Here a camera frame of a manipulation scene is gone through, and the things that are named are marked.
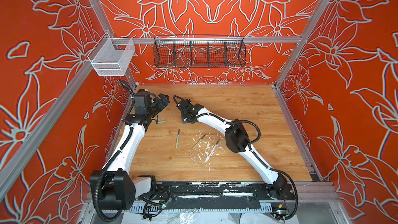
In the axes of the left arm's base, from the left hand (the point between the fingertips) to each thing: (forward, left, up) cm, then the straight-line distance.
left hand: (163, 99), depth 81 cm
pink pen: (-16, -29, -23) cm, 40 cm away
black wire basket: (+36, -18, +7) cm, 40 cm away
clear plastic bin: (+26, +37, +8) cm, 46 cm away
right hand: (+4, -9, -23) cm, 25 cm away
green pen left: (-9, -7, -23) cm, 26 cm away
